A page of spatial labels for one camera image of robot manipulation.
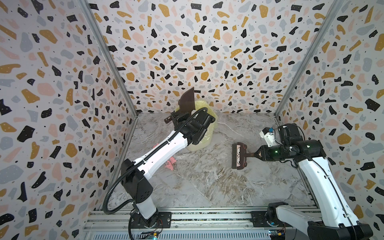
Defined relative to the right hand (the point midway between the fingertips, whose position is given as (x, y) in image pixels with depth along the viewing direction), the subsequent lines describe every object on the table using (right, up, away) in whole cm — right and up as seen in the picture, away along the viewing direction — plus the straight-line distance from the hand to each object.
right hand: (254, 151), depth 70 cm
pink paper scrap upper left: (-45, -11, +22) cm, 51 cm away
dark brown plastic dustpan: (-33, +25, +8) cm, 42 cm away
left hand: (-39, +18, 0) cm, 43 cm away
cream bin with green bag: (-24, +3, +12) cm, 27 cm away
